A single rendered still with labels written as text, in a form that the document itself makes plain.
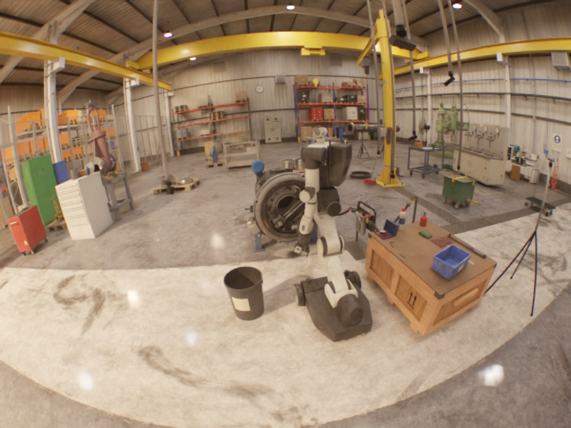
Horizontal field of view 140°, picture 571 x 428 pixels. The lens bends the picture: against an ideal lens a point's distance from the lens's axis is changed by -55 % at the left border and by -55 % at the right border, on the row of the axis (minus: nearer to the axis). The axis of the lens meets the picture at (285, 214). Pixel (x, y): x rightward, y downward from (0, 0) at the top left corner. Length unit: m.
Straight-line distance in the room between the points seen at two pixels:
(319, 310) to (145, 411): 1.47
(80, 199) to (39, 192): 3.43
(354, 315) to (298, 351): 0.49
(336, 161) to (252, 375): 1.55
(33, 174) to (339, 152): 7.75
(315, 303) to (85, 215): 4.24
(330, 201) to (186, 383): 1.63
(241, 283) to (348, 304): 0.95
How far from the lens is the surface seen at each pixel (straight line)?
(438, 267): 1.82
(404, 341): 1.93
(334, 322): 1.73
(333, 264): 1.79
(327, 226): 1.77
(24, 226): 5.78
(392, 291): 2.11
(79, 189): 4.81
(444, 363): 1.92
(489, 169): 7.25
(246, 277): 2.05
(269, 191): 2.28
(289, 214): 2.38
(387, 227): 2.32
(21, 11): 10.81
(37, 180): 8.08
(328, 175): 1.63
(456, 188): 4.74
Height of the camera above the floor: 1.47
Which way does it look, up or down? 22 degrees down
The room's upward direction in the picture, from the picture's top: 4 degrees counter-clockwise
